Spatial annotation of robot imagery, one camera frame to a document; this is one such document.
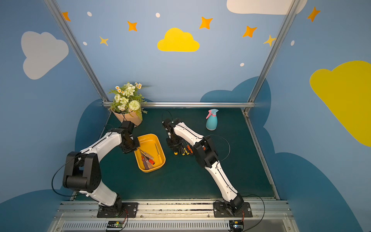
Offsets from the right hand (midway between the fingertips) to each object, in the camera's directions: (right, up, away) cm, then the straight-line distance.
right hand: (175, 146), depth 98 cm
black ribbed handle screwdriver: (+1, -3, -3) cm, 4 cm away
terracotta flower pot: (-27, +20, -1) cm, 34 cm away
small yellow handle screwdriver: (-10, -6, -5) cm, 13 cm away
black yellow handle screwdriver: (+6, -3, -3) cm, 7 cm away
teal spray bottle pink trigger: (+27, +17, +5) cm, 32 cm away
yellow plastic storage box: (-16, -5, -5) cm, 18 cm away
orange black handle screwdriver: (+11, -3, -3) cm, 11 cm away
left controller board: (-28, -36, -27) cm, 53 cm away
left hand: (-24, +1, -7) cm, 25 cm away
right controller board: (+34, -37, -25) cm, 56 cm away
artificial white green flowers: (-28, +31, -11) cm, 43 cm away
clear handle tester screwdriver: (-18, -9, -10) cm, 22 cm away
